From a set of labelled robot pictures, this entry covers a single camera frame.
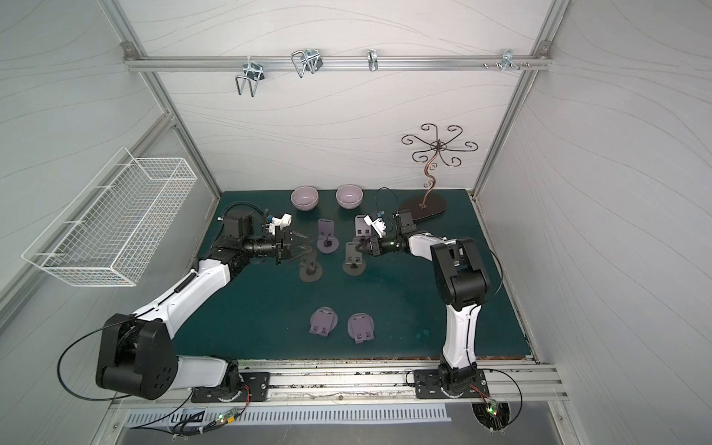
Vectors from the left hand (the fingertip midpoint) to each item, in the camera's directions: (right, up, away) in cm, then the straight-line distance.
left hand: (311, 245), depth 74 cm
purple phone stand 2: (0, -2, +30) cm, 30 cm away
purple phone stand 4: (+13, -26, +10) cm, 31 cm away
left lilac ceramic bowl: (-11, +16, +41) cm, 45 cm away
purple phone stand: (+13, +4, +26) cm, 29 cm away
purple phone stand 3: (+2, -25, +11) cm, 27 cm away
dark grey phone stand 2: (+11, -9, +22) cm, 26 cm away
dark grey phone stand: (-4, -10, +19) cm, 22 cm away
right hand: (+13, -3, +21) cm, 25 cm away
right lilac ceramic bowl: (+8, +16, +41) cm, 45 cm away
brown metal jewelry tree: (+41, +12, +41) cm, 59 cm away
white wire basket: (-50, +4, -5) cm, 50 cm away
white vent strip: (-30, -45, -2) cm, 54 cm away
